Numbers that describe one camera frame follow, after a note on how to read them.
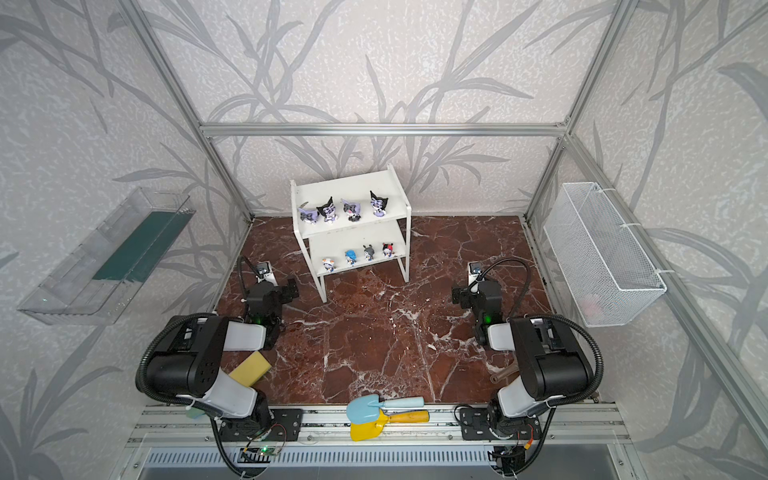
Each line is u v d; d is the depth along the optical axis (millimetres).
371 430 720
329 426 753
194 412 746
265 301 716
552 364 448
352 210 706
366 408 752
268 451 704
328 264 824
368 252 849
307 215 706
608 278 601
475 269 811
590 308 732
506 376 806
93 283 634
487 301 710
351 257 845
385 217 751
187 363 450
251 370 826
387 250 864
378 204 715
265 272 801
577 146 906
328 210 706
